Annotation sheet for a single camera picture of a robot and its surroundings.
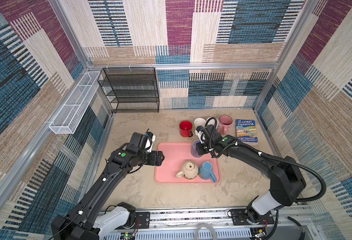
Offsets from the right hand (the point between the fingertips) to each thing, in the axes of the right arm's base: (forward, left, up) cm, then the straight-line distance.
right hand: (198, 150), depth 86 cm
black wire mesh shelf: (+47, +44, +7) cm, 64 cm away
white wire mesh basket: (+6, +63, +24) cm, 67 cm away
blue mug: (-12, -2, -2) cm, 12 cm away
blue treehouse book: (+19, -36, -9) cm, 42 cm away
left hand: (-6, +22, +8) cm, 24 cm away
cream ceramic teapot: (-11, +6, -2) cm, 12 cm away
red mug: (+22, +6, -7) cm, 23 cm away
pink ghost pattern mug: (+18, -19, 0) cm, 26 cm away
